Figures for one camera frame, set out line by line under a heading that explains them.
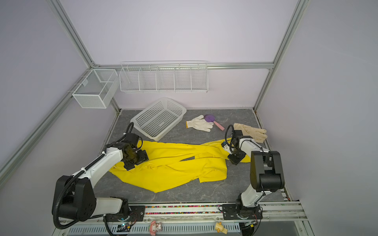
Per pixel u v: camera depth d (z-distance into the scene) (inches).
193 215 29.1
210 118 45.0
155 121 44.2
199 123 44.1
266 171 18.2
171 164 35.3
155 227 26.8
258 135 41.4
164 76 39.0
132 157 28.2
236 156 32.4
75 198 16.2
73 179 16.6
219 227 26.3
